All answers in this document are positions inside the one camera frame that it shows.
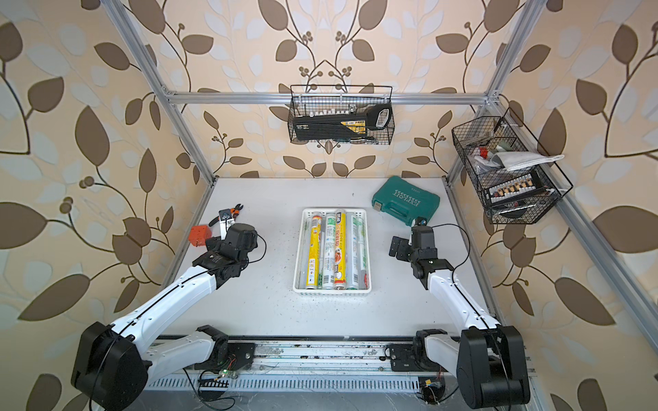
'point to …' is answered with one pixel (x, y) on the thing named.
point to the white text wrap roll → (354, 251)
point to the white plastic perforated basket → (341, 281)
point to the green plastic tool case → (405, 199)
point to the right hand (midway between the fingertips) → (406, 244)
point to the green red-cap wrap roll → (303, 276)
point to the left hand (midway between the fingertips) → (233, 232)
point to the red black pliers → (236, 211)
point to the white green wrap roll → (363, 254)
